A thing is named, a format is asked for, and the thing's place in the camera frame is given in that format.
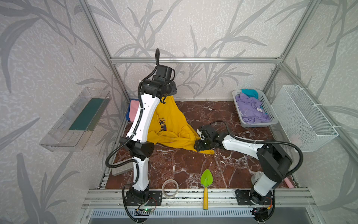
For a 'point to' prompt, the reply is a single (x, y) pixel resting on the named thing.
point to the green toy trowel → (206, 179)
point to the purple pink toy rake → (289, 182)
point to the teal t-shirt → (250, 93)
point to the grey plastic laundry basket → (257, 124)
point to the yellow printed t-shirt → (170, 127)
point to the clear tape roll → (163, 186)
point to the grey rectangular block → (122, 169)
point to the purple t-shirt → (251, 109)
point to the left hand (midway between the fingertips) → (174, 85)
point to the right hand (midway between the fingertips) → (196, 142)
